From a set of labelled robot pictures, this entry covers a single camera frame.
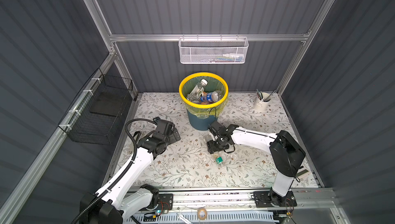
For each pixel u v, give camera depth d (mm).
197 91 934
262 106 1045
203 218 696
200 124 882
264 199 738
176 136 735
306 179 804
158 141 560
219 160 834
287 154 489
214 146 795
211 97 828
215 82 914
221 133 672
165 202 725
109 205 387
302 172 794
